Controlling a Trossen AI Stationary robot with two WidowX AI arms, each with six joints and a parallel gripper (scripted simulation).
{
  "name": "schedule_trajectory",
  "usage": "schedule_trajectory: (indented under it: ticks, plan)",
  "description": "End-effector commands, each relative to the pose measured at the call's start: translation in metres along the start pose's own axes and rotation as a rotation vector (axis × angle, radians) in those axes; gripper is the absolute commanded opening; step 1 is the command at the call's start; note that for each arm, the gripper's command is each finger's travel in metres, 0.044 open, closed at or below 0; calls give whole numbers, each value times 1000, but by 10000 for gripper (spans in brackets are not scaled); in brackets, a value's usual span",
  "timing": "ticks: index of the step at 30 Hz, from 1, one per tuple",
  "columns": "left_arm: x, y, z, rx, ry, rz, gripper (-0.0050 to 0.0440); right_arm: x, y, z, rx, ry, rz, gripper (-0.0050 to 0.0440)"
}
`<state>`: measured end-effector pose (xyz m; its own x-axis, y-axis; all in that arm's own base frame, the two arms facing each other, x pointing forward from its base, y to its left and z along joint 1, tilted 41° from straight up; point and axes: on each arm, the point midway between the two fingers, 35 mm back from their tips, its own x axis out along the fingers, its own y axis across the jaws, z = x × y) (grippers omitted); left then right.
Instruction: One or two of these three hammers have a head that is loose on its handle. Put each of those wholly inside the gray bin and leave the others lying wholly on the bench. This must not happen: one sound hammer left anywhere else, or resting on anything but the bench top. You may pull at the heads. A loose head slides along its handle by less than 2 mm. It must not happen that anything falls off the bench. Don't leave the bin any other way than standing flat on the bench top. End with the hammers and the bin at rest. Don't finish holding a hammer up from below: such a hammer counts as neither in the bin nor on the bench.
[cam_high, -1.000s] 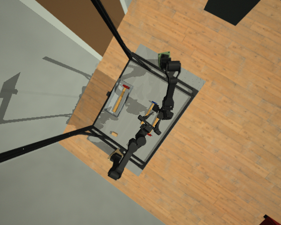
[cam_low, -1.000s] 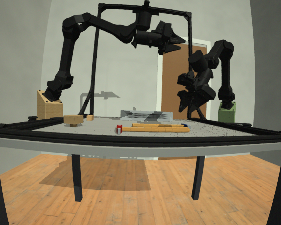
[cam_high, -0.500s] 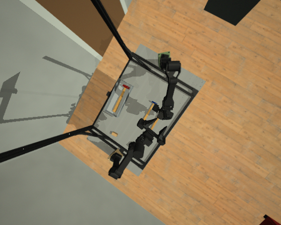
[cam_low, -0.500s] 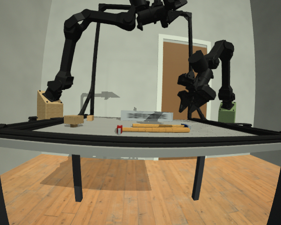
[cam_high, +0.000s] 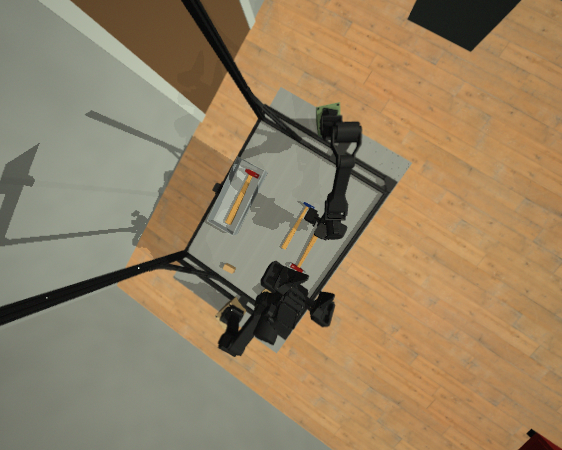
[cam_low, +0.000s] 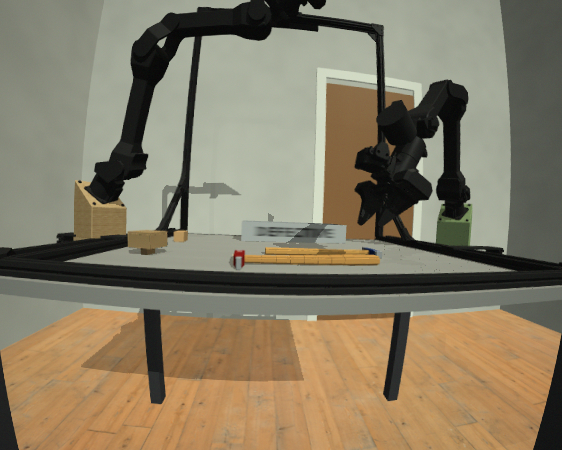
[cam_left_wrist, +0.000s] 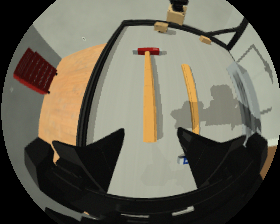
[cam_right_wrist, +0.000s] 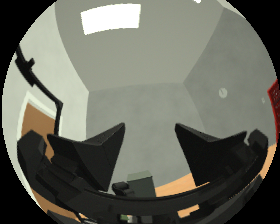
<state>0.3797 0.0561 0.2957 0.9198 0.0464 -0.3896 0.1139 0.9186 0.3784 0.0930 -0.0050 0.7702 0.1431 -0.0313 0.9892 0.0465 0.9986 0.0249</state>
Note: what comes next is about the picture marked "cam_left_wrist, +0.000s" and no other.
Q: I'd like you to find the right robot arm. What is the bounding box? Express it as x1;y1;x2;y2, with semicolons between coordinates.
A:
169;0;188;12

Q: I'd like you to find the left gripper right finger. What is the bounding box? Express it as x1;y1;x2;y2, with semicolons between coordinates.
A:
177;127;246;189

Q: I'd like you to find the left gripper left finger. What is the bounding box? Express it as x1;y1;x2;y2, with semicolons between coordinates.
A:
52;128;125;193

